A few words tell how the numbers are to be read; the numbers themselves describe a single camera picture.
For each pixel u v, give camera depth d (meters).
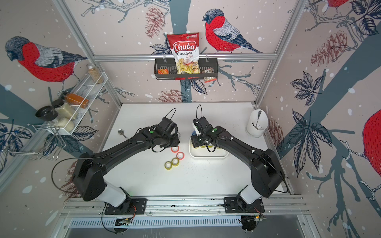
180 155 0.92
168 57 0.92
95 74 0.86
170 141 0.71
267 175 0.43
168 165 0.88
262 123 0.95
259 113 0.95
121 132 1.01
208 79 0.90
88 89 0.86
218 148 0.58
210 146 0.74
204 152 0.93
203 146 0.75
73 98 0.72
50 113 0.58
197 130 0.69
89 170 0.46
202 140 0.71
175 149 0.95
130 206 0.69
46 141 0.66
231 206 0.73
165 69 0.95
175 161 0.89
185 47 0.81
